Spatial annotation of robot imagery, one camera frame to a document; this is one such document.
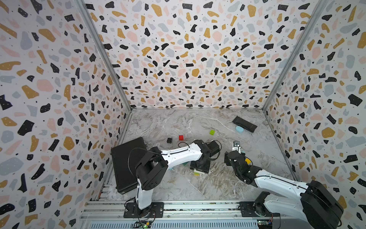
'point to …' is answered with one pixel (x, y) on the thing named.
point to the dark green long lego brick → (184, 163)
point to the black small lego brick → (169, 140)
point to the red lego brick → (181, 137)
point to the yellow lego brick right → (248, 161)
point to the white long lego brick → (199, 172)
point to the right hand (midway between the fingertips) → (231, 152)
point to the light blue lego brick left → (171, 168)
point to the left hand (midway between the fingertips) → (205, 171)
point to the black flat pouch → (244, 124)
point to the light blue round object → (239, 129)
